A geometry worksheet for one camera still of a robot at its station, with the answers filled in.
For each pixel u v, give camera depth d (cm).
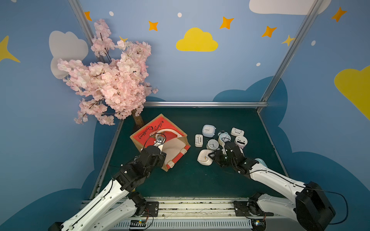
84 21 73
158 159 53
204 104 118
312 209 41
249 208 68
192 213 74
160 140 61
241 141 99
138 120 98
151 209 74
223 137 101
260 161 91
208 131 105
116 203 46
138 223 73
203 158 87
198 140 99
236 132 104
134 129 108
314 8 70
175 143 99
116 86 60
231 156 65
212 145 96
